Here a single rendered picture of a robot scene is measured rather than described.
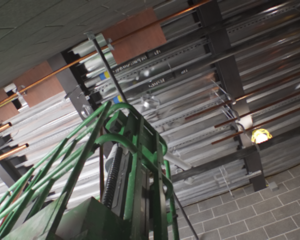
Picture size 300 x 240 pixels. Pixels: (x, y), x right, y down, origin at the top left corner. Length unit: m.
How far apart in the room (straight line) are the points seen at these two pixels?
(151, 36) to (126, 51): 0.35
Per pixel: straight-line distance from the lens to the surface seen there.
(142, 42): 2.71
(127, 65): 2.21
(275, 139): 2.55
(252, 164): 3.47
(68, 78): 2.75
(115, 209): 1.00
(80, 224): 0.71
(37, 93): 3.21
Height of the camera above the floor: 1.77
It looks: 66 degrees up
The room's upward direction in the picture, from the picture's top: straight up
